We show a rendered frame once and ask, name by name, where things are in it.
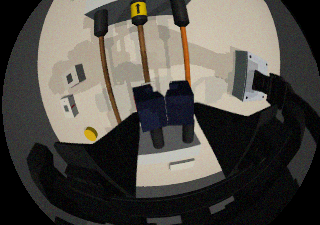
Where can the yellow short cylinder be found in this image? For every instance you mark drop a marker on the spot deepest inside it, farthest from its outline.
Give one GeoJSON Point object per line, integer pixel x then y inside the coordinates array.
{"type": "Point", "coordinates": [90, 133]}

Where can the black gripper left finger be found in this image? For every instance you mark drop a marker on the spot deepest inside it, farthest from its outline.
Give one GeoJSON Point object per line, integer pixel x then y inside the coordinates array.
{"type": "Point", "coordinates": [114, 156]}

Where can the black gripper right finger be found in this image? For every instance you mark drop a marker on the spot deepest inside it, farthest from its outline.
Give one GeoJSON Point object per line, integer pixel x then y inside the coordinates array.
{"type": "Point", "coordinates": [229, 134]}

